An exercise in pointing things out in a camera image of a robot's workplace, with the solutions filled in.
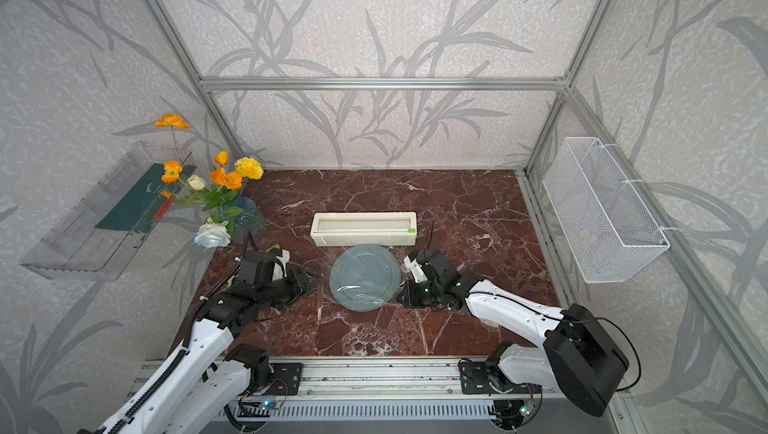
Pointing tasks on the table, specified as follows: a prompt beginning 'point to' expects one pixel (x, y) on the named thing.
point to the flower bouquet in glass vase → (228, 215)
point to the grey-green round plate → (365, 278)
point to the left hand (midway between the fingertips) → (319, 281)
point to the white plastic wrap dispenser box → (359, 229)
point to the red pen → (163, 209)
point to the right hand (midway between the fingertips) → (395, 298)
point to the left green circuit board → (271, 404)
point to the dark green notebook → (137, 210)
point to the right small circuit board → (528, 408)
